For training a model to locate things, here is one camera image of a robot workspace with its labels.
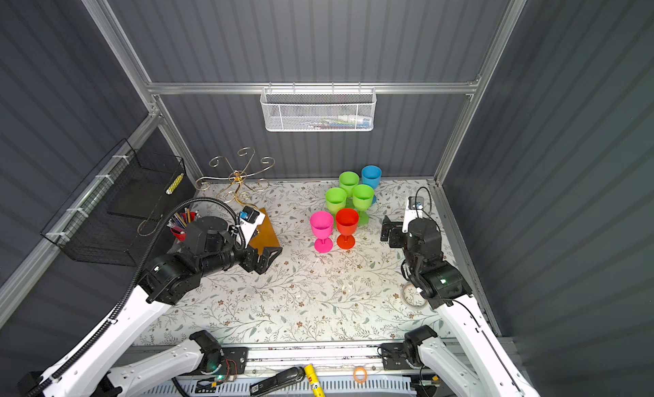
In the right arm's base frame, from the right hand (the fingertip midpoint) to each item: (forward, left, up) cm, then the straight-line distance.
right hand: (405, 219), depth 71 cm
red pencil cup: (+9, +75, -13) cm, 77 cm away
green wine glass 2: (+21, +10, -14) cm, 27 cm away
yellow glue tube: (-35, +26, -27) cm, 51 cm away
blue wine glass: (+33, +5, -15) cm, 36 cm away
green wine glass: (+22, +20, -16) cm, 34 cm away
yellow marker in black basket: (+14, +72, 0) cm, 74 cm away
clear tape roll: (-12, -5, -29) cm, 32 cm away
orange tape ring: (-34, +12, -28) cm, 46 cm away
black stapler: (-35, +33, -23) cm, 54 cm away
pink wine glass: (+12, +25, -19) cm, 33 cm away
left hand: (-7, +38, 0) cm, 38 cm away
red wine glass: (+10, +16, -14) cm, 24 cm away
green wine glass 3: (+32, +15, -17) cm, 39 cm away
